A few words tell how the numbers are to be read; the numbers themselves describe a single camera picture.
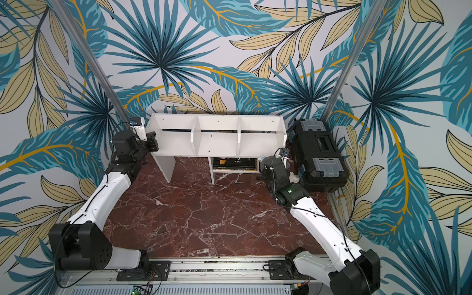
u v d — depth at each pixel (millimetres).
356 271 373
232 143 851
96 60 840
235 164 902
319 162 876
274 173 556
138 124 665
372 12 695
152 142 714
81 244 403
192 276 731
